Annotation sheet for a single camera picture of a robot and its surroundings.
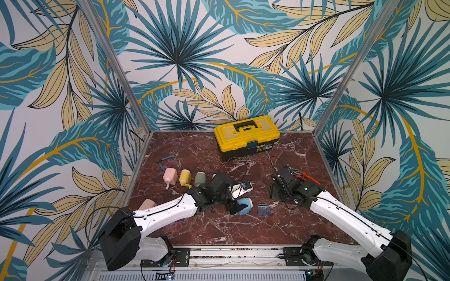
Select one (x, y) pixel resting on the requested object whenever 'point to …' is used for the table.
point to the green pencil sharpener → (200, 178)
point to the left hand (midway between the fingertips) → (240, 197)
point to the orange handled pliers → (303, 175)
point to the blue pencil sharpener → (247, 201)
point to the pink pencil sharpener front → (170, 177)
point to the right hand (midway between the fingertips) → (275, 192)
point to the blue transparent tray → (263, 209)
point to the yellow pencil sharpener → (185, 178)
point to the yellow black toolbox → (242, 137)
